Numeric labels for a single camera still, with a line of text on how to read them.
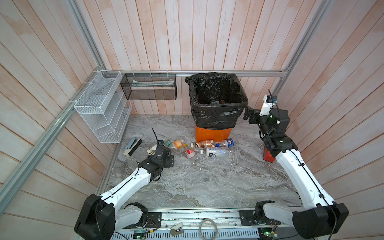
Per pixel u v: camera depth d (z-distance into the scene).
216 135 0.98
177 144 0.97
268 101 0.60
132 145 0.98
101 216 0.39
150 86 1.04
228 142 0.98
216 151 0.93
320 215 0.37
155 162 0.63
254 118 0.64
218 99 1.01
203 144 0.98
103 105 0.72
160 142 0.75
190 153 0.93
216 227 0.71
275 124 0.51
